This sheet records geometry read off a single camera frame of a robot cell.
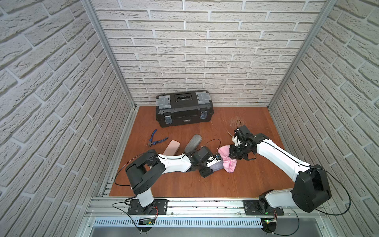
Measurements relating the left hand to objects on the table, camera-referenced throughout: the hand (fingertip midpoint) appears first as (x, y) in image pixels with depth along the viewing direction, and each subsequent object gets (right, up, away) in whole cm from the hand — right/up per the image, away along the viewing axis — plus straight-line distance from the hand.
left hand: (211, 165), depth 87 cm
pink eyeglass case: (-25, +10, +8) cm, 28 cm away
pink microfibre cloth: (+9, +3, -8) cm, 13 cm away
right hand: (+11, +7, -4) cm, 14 cm away
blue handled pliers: (-40, +12, +10) cm, 43 cm away
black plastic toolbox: (-18, +36, +9) cm, 41 cm away
